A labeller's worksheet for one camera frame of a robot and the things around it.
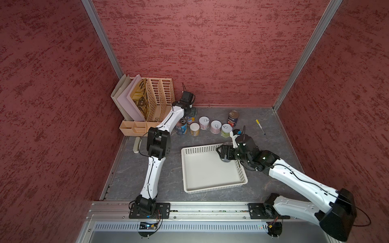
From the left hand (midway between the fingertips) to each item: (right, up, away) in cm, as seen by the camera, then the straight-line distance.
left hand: (189, 113), depth 102 cm
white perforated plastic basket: (+10, -35, -14) cm, 39 cm away
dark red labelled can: (+31, -4, 0) cm, 31 cm away
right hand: (+20, -22, -24) cm, 38 cm away
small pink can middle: (+19, -9, 0) cm, 21 cm away
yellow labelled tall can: (+1, -4, +1) cm, 5 cm away
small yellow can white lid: (+4, -10, -2) cm, 11 cm away
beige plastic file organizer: (-21, +14, +3) cm, 25 cm away
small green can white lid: (+25, -11, -3) cm, 28 cm away
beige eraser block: (-32, -20, -10) cm, 39 cm away
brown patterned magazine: (-32, +11, -5) cm, 35 cm away
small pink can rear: (+11, -7, +1) cm, 13 cm away
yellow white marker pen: (+52, -6, +10) cm, 53 cm away
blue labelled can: (-5, -9, -5) cm, 12 cm away
